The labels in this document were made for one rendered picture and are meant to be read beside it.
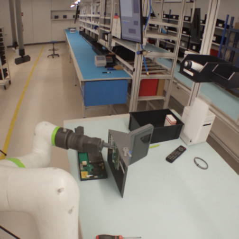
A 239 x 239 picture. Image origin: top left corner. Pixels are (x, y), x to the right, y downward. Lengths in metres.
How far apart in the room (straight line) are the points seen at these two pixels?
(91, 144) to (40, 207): 0.41
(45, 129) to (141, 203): 0.53
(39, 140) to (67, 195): 0.47
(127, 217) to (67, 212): 0.40
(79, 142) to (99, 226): 0.35
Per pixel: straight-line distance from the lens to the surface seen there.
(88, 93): 2.29
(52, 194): 0.39
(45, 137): 0.82
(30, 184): 0.41
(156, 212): 0.81
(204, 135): 1.22
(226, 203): 0.98
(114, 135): 0.79
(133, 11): 1.82
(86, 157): 0.96
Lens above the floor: 1.69
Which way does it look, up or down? 32 degrees down
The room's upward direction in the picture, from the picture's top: 5 degrees clockwise
